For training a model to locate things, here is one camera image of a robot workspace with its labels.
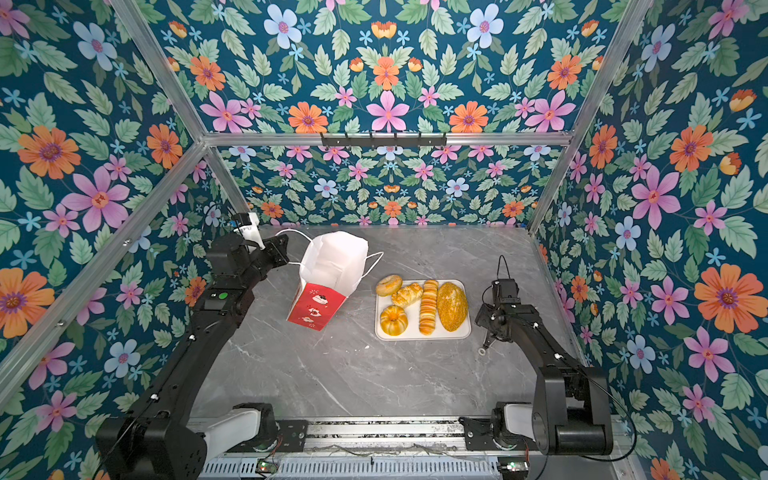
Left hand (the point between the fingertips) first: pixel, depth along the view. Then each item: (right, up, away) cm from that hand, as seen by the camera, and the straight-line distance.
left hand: (288, 227), depth 73 cm
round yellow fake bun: (+44, -22, +19) cm, 53 cm away
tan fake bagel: (+24, -17, +23) cm, 37 cm away
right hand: (+55, -27, +17) cm, 63 cm away
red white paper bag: (+4, -10, +26) cm, 28 cm away
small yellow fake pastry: (+30, -20, +23) cm, 42 cm away
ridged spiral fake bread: (+36, -24, +23) cm, 49 cm away
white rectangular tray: (+33, -25, +23) cm, 47 cm away
